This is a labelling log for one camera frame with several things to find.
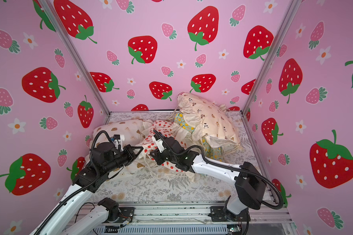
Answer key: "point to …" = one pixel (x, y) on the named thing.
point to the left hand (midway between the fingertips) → (144, 147)
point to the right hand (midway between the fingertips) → (148, 155)
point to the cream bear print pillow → (131, 128)
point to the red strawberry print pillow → (143, 151)
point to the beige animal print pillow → (211, 120)
